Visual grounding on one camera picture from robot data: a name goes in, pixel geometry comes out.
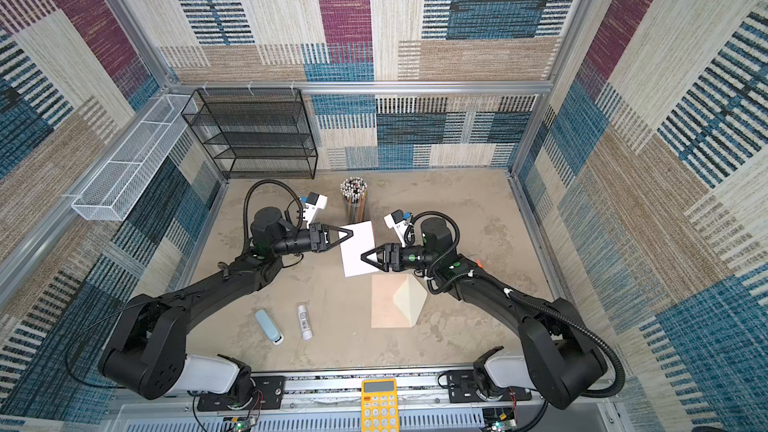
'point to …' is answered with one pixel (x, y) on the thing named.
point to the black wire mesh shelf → (254, 133)
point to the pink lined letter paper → (361, 242)
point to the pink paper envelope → (397, 300)
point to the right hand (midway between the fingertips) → (368, 262)
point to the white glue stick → (307, 332)
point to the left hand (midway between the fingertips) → (352, 234)
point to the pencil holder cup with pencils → (354, 192)
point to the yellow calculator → (379, 405)
